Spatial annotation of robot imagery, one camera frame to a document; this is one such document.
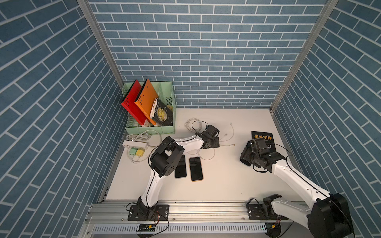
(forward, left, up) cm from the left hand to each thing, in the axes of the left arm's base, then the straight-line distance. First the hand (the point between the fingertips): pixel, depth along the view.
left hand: (218, 144), depth 98 cm
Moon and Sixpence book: (+16, +39, +12) cm, 44 cm away
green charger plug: (-5, +56, -1) cm, 56 cm away
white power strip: (-2, +59, +1) cm, 59 cm away
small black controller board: (-45, +39, -5) cm, 60 cm away
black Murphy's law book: (+5, -35, 0) cm, 36 cm away
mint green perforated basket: (+35, +38, +16) cm, 54 cm away
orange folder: (+16, +46, +24) cm, 54 cm away
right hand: (-11, -14, +6) cm, 19 cm away
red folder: (+12, +55, +24) cm, 61 cm away
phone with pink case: (-16, +15, -2) cm, 22 cm away
